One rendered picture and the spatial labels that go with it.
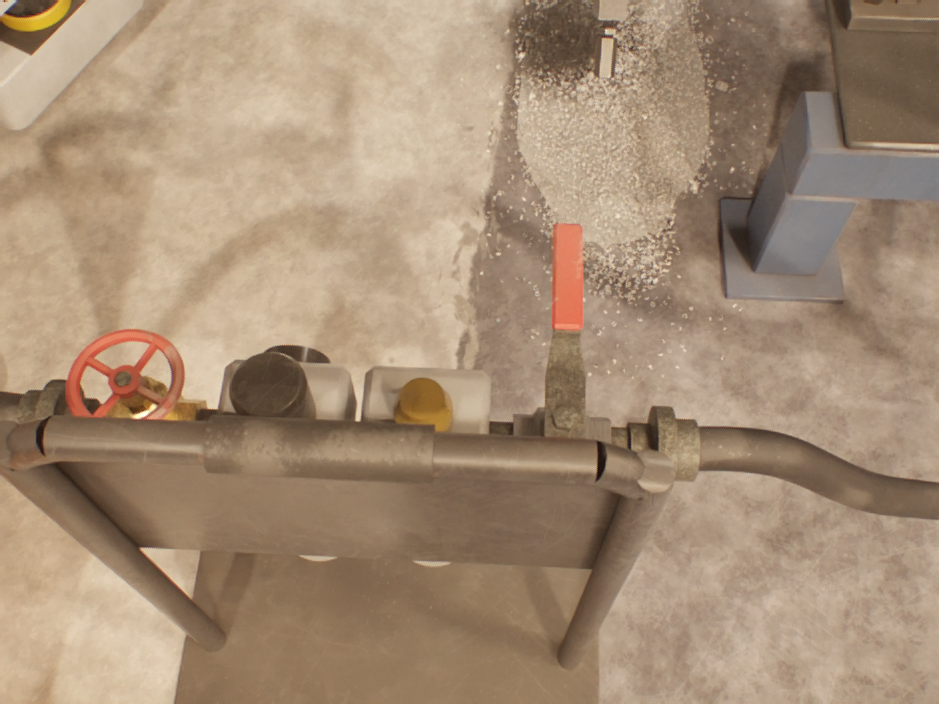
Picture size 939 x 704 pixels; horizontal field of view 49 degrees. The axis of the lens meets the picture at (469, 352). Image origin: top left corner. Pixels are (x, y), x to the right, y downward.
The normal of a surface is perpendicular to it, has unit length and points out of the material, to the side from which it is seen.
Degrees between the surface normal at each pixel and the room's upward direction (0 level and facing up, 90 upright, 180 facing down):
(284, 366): 0
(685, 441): 9
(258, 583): 0
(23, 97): 90
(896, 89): 0
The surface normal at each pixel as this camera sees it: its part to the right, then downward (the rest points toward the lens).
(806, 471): 0.43, 0.39
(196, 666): 0.00, -0.45
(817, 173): -0.05, 0.89
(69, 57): 0.87, 0.43
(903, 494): 0.59, -0.09
